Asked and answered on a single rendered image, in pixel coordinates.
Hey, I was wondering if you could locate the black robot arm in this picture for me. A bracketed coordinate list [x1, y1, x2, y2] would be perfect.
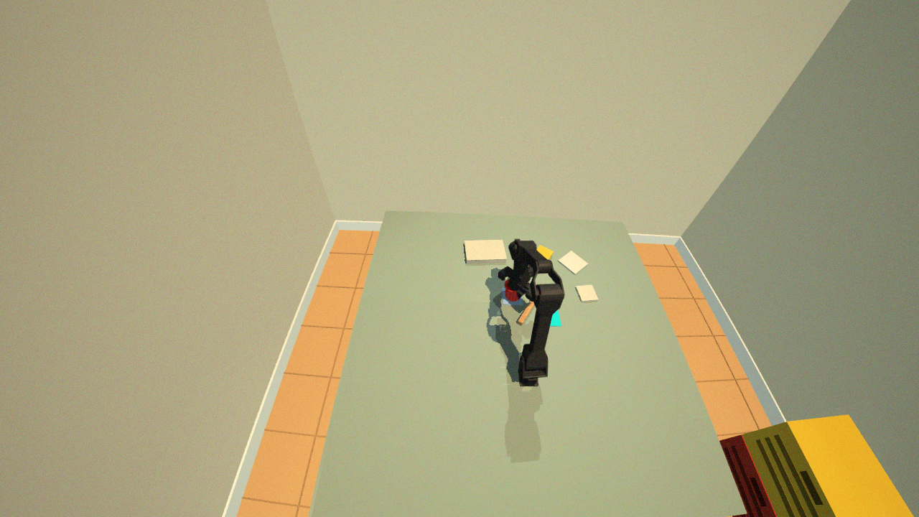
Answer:
[509, 238, 565, 387]

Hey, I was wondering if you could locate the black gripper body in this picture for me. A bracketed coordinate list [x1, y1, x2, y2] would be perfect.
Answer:
[498, 266, 533, 302]

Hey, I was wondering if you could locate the orange flat bar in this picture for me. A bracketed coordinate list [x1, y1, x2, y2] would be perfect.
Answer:
[517, 301, 534, 326]

